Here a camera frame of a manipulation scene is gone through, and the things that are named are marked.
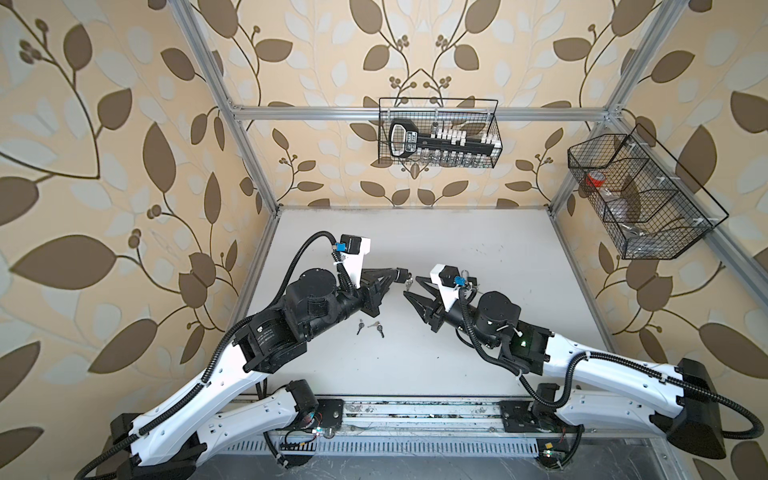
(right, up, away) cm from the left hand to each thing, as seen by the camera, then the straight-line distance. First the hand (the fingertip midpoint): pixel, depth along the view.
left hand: (399, 274), depth 57 cm
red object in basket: (+59, +25, +31) cm, 71 cm away
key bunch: (-6, -20, +32) cm, 39 cm away
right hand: (+3, -4, +7) cm, 9 cm away
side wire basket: (+63, +15, +16) cm, 66 cm away
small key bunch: (-11, -20, +33) cm, 40 cm away
